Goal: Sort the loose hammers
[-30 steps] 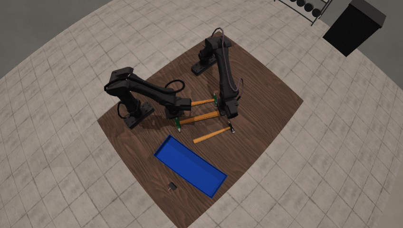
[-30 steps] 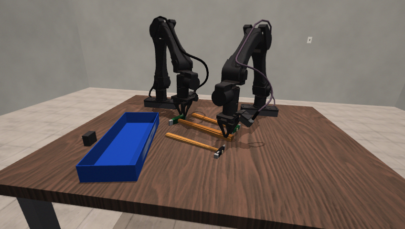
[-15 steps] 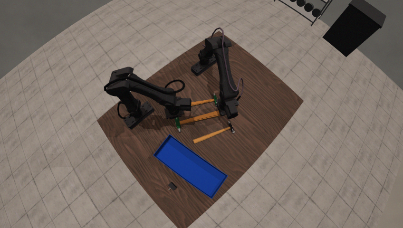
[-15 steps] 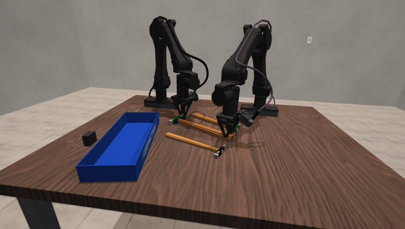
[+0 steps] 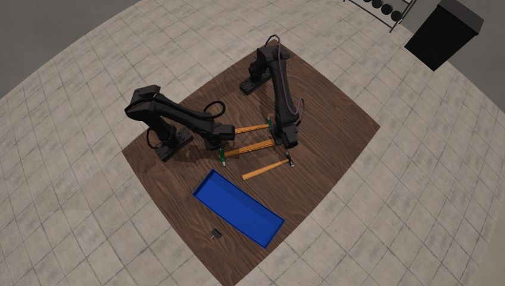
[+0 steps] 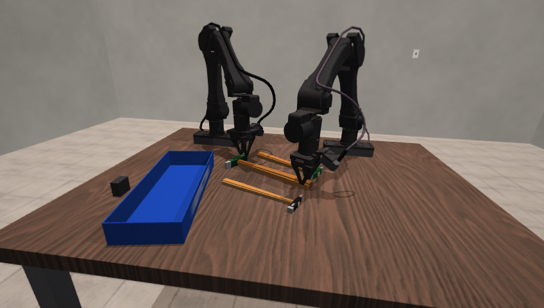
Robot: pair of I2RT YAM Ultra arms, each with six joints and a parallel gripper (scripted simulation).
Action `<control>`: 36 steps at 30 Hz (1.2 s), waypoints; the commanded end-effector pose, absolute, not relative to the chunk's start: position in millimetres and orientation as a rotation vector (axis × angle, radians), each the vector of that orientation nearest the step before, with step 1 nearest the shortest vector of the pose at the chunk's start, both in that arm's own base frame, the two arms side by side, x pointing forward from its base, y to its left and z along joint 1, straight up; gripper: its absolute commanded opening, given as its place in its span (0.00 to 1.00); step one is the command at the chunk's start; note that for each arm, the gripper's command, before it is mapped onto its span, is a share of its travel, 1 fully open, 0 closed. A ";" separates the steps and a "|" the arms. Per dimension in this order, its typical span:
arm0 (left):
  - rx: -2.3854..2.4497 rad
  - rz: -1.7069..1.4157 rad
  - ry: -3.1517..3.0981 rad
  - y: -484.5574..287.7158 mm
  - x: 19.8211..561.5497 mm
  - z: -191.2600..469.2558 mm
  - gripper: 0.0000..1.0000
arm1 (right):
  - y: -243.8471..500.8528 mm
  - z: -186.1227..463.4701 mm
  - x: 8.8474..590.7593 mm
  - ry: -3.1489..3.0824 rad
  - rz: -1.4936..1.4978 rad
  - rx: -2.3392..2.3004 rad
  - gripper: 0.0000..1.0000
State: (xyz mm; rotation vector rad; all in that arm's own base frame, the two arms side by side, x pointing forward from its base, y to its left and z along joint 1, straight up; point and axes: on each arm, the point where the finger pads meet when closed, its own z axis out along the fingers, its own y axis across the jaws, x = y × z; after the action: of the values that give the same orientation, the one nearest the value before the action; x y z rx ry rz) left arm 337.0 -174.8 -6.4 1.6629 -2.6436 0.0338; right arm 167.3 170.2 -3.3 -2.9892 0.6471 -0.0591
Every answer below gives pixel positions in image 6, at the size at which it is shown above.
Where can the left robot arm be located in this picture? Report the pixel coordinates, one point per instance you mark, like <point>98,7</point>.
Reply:
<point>313,100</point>

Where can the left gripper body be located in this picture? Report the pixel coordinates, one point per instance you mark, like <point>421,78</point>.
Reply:
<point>309,154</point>

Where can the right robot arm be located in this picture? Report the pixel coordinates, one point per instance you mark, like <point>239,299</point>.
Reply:
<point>236,82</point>

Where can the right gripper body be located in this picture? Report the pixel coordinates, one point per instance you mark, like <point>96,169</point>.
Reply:
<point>242,127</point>

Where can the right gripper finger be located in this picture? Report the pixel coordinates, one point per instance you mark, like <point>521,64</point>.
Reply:
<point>236,145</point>
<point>243,143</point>

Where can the blue bin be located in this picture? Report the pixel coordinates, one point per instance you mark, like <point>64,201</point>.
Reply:
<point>169,194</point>

